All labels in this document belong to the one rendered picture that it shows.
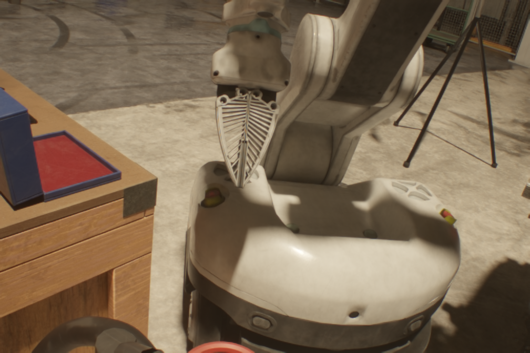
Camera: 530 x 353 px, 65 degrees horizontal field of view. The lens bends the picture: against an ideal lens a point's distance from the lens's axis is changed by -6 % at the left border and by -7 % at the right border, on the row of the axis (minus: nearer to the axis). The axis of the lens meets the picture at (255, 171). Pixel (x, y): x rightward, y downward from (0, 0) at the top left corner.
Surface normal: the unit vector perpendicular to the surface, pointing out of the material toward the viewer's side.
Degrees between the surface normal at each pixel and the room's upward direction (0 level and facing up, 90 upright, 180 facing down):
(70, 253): 90
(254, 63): 65
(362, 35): 121
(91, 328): 50
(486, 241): 0
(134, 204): 90
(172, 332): 0
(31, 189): 90
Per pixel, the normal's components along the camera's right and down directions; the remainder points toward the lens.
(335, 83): 0.00, 0.85
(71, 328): -0.59, -0.48
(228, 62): 0.05, 0.06
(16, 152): 0.74, 0.41
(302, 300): -0.13, 0.44
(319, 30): 0.16, -0.26
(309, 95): -0.09, 0.98
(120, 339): 0.07, -0.96
